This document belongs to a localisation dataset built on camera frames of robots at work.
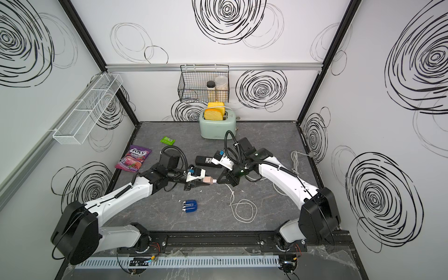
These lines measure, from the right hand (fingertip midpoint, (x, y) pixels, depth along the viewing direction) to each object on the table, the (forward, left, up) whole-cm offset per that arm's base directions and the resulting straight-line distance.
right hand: (219, 182), depth 74 cm
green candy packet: (+34, +35, -15) cm, 51 cm away
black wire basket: (+53, +17, +16) cm, 58 cm away
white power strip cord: (+23, -41, -14) cm, 49 cm away
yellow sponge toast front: (+40, +6, +2) cm, 40 cm away
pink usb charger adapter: (-1, +4, +3) cm, 6 cm away
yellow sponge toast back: (+47, +2, +3) cm, 47 cm away
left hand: (+2, +5, -1) cm, 5 cm away
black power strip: (+19, +10, -14) cm, 26 cm away
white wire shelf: (+16, +60, +18) cm, 65 cm away
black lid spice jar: (+40, +6, +17) cm, 44 cm away
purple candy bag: (+19, +51, -14) cm, 57 cm away
